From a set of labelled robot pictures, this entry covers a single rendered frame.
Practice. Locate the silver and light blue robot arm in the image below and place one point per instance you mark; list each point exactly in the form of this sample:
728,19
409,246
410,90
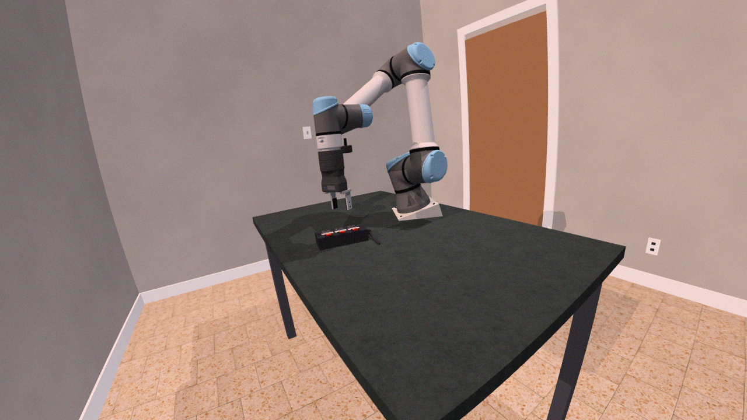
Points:
410,67

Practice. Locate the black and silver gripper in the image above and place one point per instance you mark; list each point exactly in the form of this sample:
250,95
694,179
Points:
331,163

